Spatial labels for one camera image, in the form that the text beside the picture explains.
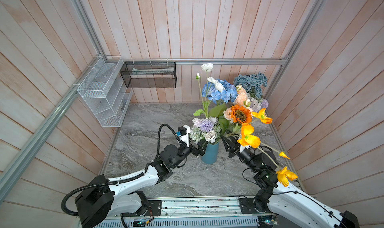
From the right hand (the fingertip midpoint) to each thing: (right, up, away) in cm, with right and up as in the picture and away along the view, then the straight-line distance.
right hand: (224, 133), depth 66 cm
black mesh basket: (-44, +38, +38) cm, 69 cm away
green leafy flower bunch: (-7, +2, -2) cm, 8 cm away
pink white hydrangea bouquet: (+21, +13, +14) cm, 29 cm away
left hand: (-9, -2, +4) cm, 10 cm away
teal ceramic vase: (-4, -13, +14) cm, 19 cm away
